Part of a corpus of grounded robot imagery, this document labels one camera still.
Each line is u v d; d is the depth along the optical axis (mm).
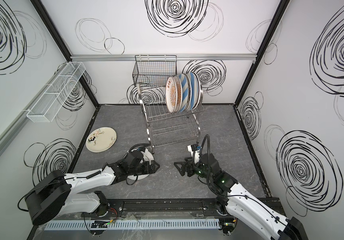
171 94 844
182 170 669
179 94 680
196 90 708
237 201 518
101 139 996
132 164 657
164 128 1020
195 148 680
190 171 670
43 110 709
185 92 721
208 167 566
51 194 419
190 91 683
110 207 734
